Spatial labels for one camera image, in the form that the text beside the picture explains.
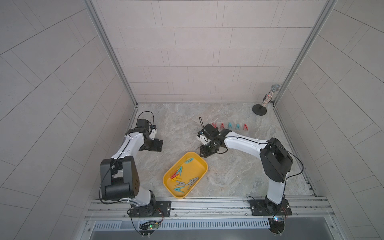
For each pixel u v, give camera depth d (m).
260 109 1.11
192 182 0.78
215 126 1.02
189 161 0.85
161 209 0.70
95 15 0.74
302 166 0.85
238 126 1.02
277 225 0.68
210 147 0.74
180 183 0.78
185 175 0.82
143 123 0.71
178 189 0.76
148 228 0.65
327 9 0.72
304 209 0.71
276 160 0.47
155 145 0.78
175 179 0.79
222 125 1.02
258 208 0.71
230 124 1.02
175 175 0.81
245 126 1.02
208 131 0.71
